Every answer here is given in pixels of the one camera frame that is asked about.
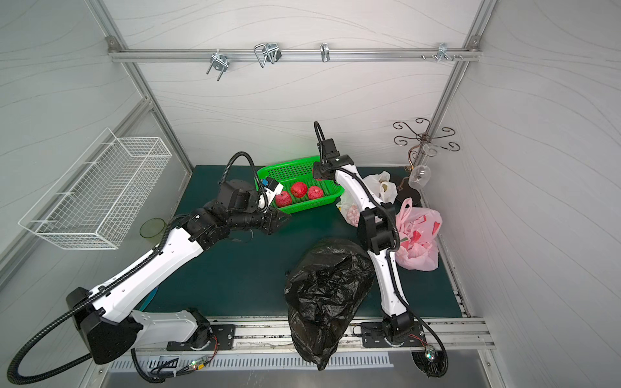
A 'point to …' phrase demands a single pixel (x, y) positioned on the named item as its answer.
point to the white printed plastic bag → (382, 187)
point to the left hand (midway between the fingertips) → (287, 216)
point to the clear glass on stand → (420, 176)
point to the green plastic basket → (293, 171)
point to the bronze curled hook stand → (425, 139)
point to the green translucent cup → (152, 227)
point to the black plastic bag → (327, 283)
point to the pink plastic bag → (420, 229)
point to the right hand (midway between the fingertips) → (321, 168)
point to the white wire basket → (97, 201)
